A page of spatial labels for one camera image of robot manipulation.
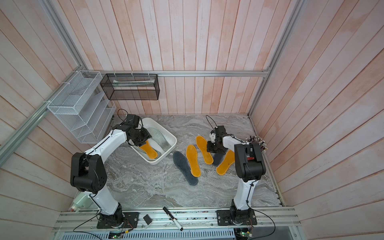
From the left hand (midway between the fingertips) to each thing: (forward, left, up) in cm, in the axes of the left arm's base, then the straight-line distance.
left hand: (150, 139), depth 92 cm
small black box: (-42, -3, -12) cm, 44 cm away
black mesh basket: (+36, +17, +14) cm, 42 cm away
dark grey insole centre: (-9, -19, -11) cm, 24 cm away
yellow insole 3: (+4, -33, -11) cm, 36 cm away
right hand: (0, -38, -11) cm, 39 cm away
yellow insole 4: (-10, -49, -10) cm, 51 cm away
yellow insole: (-4, +1, -9) cm, 10 cm away
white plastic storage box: (+6, -6, -11) cm, 14 cm away
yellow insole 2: (-7, -26, -11) cm, 29 cm away
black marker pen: (-42, -17, -10) cm, 47 cm away
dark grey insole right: (-7, -43, -11) cm, 45 cm away
